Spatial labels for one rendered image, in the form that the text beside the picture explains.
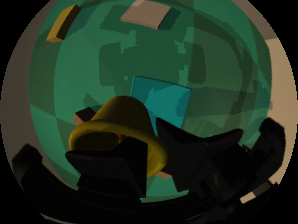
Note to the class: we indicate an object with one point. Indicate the orange rectangular block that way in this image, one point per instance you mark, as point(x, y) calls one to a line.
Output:
point(63, 22)

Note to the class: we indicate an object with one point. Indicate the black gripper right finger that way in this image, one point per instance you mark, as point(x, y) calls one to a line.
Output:
point(187, 153)

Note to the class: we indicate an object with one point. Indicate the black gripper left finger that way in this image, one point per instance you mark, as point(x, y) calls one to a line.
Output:
point(127, 161)

